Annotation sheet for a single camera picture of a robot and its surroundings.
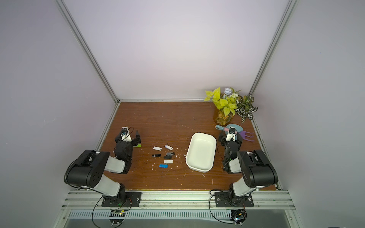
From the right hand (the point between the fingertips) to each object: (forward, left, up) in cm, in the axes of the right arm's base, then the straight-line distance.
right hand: (232, 130), depth 88 cm
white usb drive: (-9, +49, -10) cm, 51 cm away
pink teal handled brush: (+8, +6, -10) cm, 14 cm away
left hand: (-2, +65, +1) cm, 65 cm away
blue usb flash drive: (-20, +43, -11) cm, 49 cm away
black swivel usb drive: (-13, +41, -11) cm, 44 cm away
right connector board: (-43, +2, -13) cm, 45 cm away
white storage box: (-12, +20, -11) cm, 26 cm away
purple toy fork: (+4, -10, -11) cm, 16 cm away
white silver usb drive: (-8, +40, -10) cm, 42 cm away
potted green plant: (+11, +3, +13) cm, 17 cm away
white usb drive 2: (-17, +40, -11) cm, 45 cm away
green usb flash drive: (-10, +59, -4) cm, 60 cm away
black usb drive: (-14, +49, -9) cm, 52 cm away
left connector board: (-44, +64, -13) cm, 79 cm away
